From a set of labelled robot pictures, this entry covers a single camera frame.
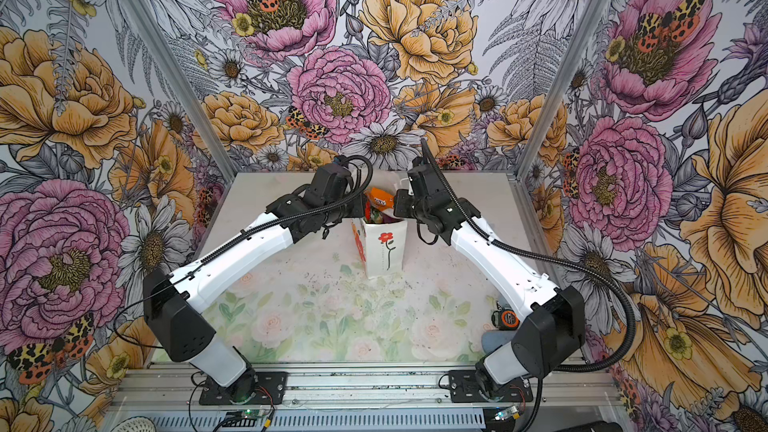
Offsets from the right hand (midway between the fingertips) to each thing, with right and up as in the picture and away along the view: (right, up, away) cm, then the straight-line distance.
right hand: (398, 208), depth 80 cm
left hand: (-10, +1, 0) cm, 10 cm away
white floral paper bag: (-4, -10, +2) cm, 11 cm away
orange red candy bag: (-4, +2, +5) cm, 7 cm away
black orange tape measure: (+29, -30, +3) cm, 42 cm away
